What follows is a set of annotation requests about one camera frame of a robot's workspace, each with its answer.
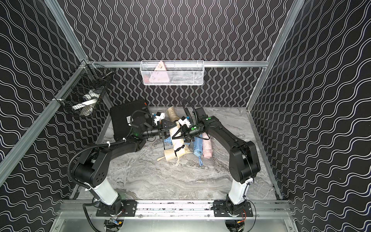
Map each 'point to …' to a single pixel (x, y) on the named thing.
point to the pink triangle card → (160, 74)
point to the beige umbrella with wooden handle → (178, 142)
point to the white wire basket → (186, 72)
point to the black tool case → (130, 120)
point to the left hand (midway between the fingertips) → (175, 126)
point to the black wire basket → (84, 92)
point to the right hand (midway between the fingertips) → (175, 139)
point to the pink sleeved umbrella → (207, 150)
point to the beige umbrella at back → (172, 114)
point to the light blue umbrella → (198, 147)
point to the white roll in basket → (87, 106)
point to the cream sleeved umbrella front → (169, 153)
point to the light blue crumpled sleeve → (169, 140)
